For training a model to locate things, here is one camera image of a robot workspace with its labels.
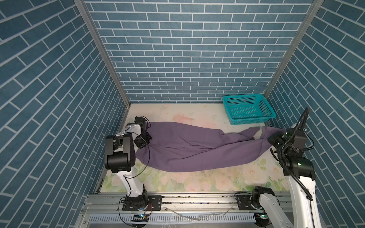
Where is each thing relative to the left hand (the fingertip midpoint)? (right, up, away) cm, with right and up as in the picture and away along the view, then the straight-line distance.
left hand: (150, 143), depth 96 cm
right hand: (+71, +10, -27) cm, 77 cm away
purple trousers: (+17, -2, -3) cm, 18 cm away
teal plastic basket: (+77, +24, +23) cm, 84 cm away
